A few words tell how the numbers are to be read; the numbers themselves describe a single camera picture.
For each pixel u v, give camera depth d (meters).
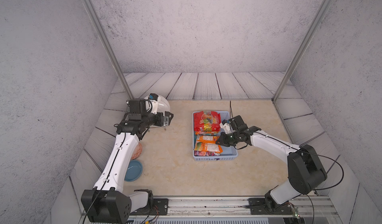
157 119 0.67
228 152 0.91
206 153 0.85
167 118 0.68
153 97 0.66
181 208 0.74
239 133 0.68
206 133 0.98
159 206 0.73
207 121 0.94
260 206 0.72
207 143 0.85
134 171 0.85
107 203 0.37
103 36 0.85
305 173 0.44
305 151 0.47
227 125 0.82
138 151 0.92
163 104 0.96
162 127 1.04
